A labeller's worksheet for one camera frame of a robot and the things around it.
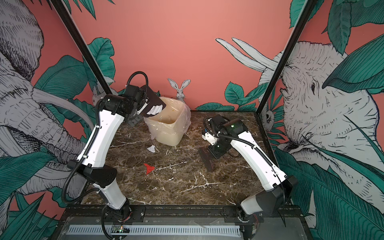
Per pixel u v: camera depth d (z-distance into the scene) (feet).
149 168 2.96
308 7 2.25
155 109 2.58
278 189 1.28
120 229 2.30
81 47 2.72
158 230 2.30
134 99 1.83
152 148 3.16
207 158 2.57
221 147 1.94
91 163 1.43
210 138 2.20
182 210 2.50
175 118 3.35
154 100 2.75
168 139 3.04
